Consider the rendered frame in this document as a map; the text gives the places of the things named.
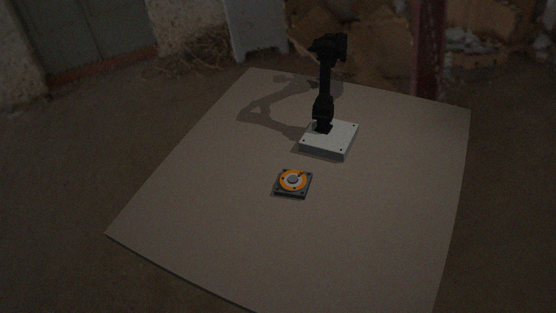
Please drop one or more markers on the orange round plate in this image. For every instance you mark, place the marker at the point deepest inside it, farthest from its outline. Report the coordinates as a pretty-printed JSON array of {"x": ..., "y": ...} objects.
[{"x": 302, "y": 180}]

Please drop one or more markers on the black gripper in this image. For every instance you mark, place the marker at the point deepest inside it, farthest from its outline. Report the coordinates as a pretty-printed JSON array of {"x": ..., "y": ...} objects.
[{"x": 313, "y": 49}]

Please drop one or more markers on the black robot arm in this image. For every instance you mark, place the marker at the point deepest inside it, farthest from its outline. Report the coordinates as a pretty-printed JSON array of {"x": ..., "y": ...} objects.
[{"x": 328, "y": 46}]

